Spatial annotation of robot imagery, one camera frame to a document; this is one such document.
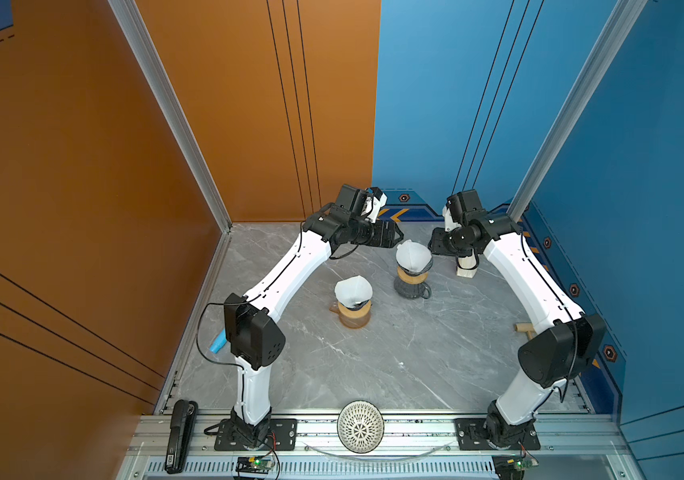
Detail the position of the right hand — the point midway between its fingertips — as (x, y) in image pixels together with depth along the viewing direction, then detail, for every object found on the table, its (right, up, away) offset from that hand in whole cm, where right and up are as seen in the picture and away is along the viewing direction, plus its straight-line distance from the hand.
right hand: (434, 245), depth 83 cm
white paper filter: (-4, -4, +8) cm, 10 cm away
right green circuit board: (+14, -52, -13) cm, 56 cm away
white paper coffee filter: (-23, -13, +2) cm, 27 cm away
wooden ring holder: (-5, -10, +8) cm, 14 cm away
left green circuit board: (-46, -53, -12) cm, 71 cm away
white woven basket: (-21, -46, -9) cm, 51 cm away
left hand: (-12, +3, -4) cm, 13 cm away
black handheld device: (-65, -46, -9) cm, 80 cm away
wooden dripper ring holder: (-21, -20, +2) cm, 29 cm away
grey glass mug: (-3, -15, +13) cm, 20 cm away
